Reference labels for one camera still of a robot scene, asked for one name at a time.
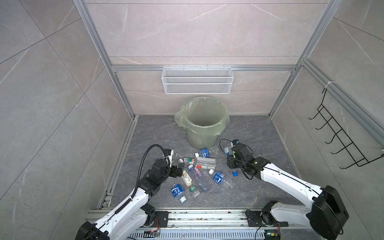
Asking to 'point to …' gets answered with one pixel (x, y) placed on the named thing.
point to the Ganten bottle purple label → (200, 179)
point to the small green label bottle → (193, 189)
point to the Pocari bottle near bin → (204, 153)
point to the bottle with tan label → (186, 179)
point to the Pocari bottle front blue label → (177, 191)
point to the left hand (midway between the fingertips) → (176, 159)
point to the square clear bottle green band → (202, 161)
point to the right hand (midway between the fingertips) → (231, 156)
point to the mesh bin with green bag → (204, 119)
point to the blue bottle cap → (235, 173)
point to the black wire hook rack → (359, 159)
